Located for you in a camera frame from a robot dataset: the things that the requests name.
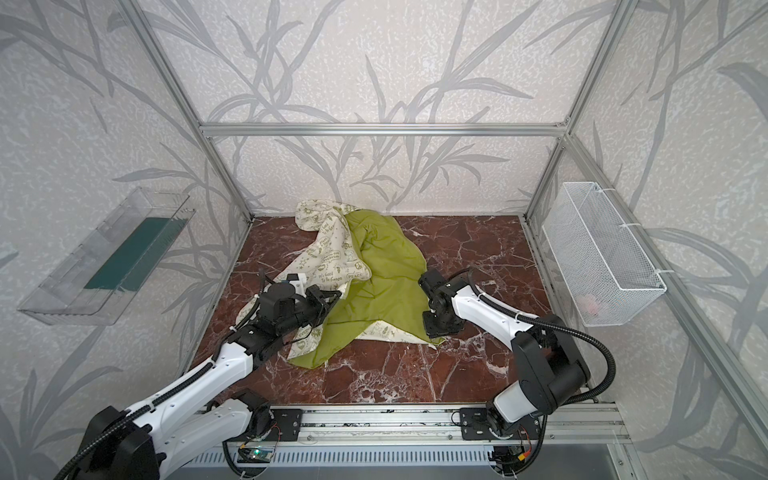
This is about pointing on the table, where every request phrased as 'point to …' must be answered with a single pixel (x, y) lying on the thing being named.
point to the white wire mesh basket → (608, 276)
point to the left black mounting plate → (287, 422)
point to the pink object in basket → (589, 302)
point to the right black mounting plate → (475, 424)
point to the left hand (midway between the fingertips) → (347, 284)
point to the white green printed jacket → (376, 268)
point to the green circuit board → (260, 454)
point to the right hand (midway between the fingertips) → (434, 323)
